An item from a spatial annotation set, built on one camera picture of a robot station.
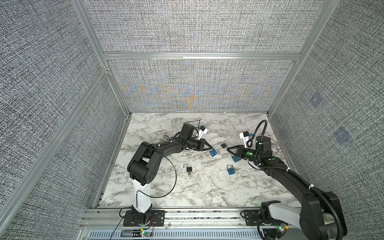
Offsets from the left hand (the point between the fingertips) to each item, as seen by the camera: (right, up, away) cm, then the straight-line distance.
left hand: (211, 148), depth 87 cm
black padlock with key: (-13, -13, +3) cm, 19 cm away
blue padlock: (+1, -2, 0) cm, 3 cm away
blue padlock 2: (+12, -13, +3) cm, 18 cm away
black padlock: (+10, 0, +14) cm, 17 cm away
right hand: (+8, +1, -5) cm, 10 cm away
